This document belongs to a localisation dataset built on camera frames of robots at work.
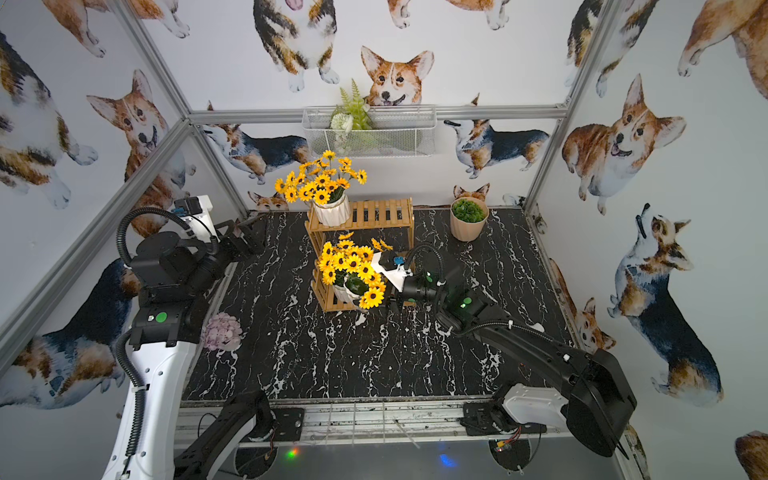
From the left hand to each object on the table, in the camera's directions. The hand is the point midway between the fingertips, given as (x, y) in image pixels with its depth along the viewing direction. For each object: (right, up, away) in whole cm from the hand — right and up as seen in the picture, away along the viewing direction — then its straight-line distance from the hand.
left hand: (253, 214), depth 63 cm
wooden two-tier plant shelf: (+27, -1, +18) cm, 33 cm away
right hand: (+22, -15, +3) cm, 27 cm away
